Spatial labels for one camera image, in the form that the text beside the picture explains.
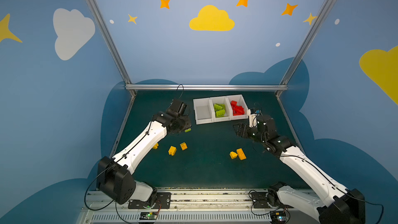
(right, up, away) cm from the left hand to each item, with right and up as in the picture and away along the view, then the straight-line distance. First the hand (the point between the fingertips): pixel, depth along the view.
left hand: (192, 123), depth 81 cm
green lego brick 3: (-2, -3, -1) cm, 4 cm away
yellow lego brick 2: (-12, -17, +8) cm, 22 cm away
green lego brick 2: (+18, +5, +23) cm, 30 cm away
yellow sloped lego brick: (+24, -19, +7) cm, 31 cm away
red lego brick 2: (+31, +6, +25) cm, 40 cm away
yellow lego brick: (+29, -19, +9) cm, 36 cm away
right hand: (+26, 0, 0) cm, 26 cm away
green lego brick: (+18, +9, +27) cm, 33 cm away
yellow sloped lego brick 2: (-6, -15, +12) cm, 20 cm away
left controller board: (-20, -42, -10) cm, 47 cm away
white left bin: (+7, +6, +30) cm, 31 cm away
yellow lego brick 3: (-23, -15, +10) cm, 29 cm away
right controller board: (+41, -43, -10) cm, 60 cm away
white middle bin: (+19, +14, +32) cm, 40 cm away
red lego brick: (+30, +12, +33) cm, 46 cm away
